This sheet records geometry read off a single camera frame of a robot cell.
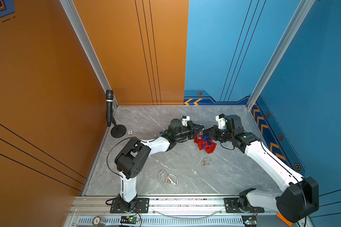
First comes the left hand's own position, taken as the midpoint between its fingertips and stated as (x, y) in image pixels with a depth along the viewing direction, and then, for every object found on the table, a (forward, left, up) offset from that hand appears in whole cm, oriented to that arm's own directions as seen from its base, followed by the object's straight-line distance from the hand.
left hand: (206, 125), depth 80 cm
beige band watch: (-22, +24, -22) cm, 40 cm away
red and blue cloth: (-8, +1, -5) cm, 9 cm away
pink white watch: (-24, +19, -20) cm, 36 cm away
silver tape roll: (-44, +52, -16) cm, 70 cm away
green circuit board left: (-42, +40, -23) cm, 63 cm away
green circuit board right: (-42, -21, -24) cm, 53 cm away
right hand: (-3, +1, -2) cm, 4 cm away
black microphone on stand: (+11, +60, -21) cm, 64 cm away
